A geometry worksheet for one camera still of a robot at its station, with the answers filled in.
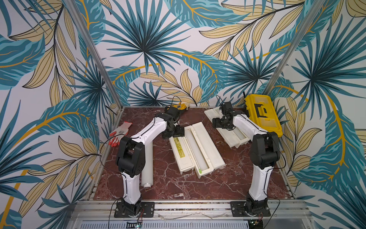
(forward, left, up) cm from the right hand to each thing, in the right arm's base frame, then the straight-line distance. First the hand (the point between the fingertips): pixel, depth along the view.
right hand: (219, 124), depth 99 cm
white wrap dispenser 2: (-23, +13, -2) cm, 26 cm away
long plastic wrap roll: (-32, +46, -4) cm, 57 cm away
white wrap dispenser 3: (-11, -5, -1) cm, 12 cm away
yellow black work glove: (+22, +24, -3) cm, 32 cm away
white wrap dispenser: (-22, +26, +1) cm, 34 cm away
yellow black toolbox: (+5, -28, +8) cm, 30 cm away
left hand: (-11, +30, +3) cm, 32 cm away
